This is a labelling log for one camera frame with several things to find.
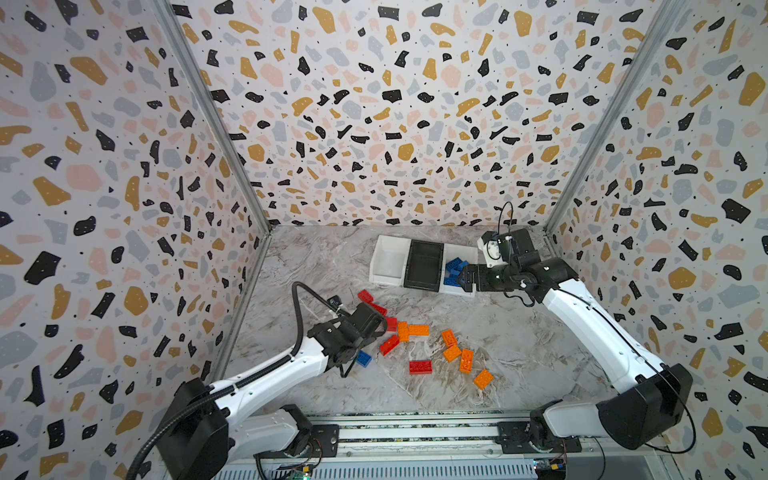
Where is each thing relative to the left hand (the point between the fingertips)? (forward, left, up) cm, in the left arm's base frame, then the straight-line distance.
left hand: (369, 329), depth 82 cm
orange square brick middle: (-4, -23, -10) cm, 26 cm away
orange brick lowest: (-11, -32, -10) cm, 35 cm away
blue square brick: (-5, +2, -9) cm, 11 cm away
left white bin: (+32, -5, -10) cm, 34 cm away
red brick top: (+16, +3, -10) cm, 19 cm away
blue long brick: (+29, -28, -10) cm, 42 cm away
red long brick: (+12, -2, -11) cm, 17 cm away
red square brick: (+7, -6, -11) cm, 14 cm away
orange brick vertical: (+4, -10, -10) cm, 14 cm away
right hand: (+9, -27, +13) cm, 31 cm away
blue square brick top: (+28, -32, -8) cm, 44 cm away
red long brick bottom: (-7, -14, -10) cm, 19 cm away
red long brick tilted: (-1, -5, -9) cm, 10 cm away
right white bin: (+32, -27, -6) cm, 42 cm away
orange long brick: (-6, -28, -10) cm, 30 cm away
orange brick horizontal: (+4, -14, -10) cm, 18 cm away
